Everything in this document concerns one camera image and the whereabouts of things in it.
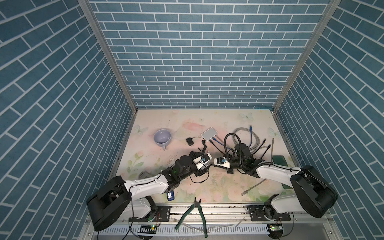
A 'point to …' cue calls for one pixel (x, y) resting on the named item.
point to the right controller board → (274, 227)
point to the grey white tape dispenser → (144, 174)
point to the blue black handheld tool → (170, 195)
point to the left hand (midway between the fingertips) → (206, 158)
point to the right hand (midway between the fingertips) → (214, 161)
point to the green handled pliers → (196, 203)
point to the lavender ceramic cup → (162, 138)
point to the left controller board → (148, 229)
